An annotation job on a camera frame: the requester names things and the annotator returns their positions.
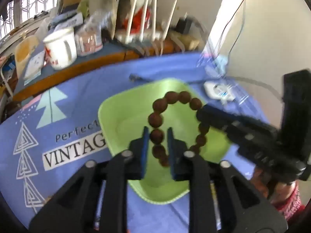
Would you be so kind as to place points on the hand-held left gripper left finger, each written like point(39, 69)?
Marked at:
point(145, 148)

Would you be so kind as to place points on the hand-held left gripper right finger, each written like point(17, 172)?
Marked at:
point(170, 150)

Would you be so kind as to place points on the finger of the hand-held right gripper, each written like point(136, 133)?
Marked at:
point(226, 122)

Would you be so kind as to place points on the green plastic tray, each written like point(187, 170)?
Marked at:
point(121, 126)

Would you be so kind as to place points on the person's right forearm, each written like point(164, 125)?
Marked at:
point(290, 206)

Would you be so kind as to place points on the person's right hand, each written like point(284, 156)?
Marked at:
point(285, 190)

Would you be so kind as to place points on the white power charger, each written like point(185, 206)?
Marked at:
point(216, 89)

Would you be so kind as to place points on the light blue plastic bag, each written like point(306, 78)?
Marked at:
point(215, 63)

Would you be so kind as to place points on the blue printed tablecloth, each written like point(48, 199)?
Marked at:
point(80, 97)

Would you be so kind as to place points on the wooden desk with blue top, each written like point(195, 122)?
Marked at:
point(80, 65)

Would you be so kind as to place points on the black power adapter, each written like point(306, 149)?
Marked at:
point(184, 25)

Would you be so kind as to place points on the dish rack with white rods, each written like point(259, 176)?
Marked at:
point(143, 32)

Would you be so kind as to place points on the clear plastic jar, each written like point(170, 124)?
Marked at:
point(88, 42)

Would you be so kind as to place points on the white enamel mug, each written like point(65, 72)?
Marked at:
point(59, 48)

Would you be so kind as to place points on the white teal card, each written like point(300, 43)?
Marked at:
point(34, 66)

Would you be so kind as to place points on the blue white box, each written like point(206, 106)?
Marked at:
point(66, 21)

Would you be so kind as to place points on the translucent yellowish container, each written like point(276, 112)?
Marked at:
point(25, 51)

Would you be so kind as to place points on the window grille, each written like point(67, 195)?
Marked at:
point(26, 2)

